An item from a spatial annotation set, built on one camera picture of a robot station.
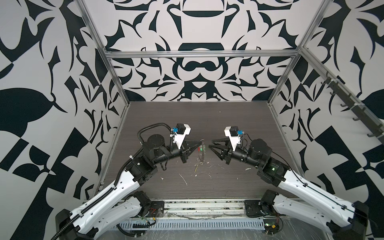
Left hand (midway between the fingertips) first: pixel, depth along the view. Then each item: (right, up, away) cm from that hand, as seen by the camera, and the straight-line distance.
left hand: (202, 139), depth 61 cm
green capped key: (0, -5, +5) cm, 7 cm away
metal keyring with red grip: (0, -6, +6) cm, 8 cm away
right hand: (+5, -2, +2) cm, 6 cm away
